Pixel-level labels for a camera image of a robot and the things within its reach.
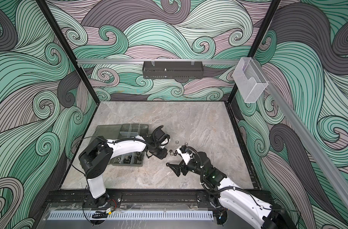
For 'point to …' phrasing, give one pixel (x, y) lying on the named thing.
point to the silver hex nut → (177, 142)
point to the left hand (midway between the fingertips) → (165, 154)
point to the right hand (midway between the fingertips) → (174, 159)
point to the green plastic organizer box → (117, 131)
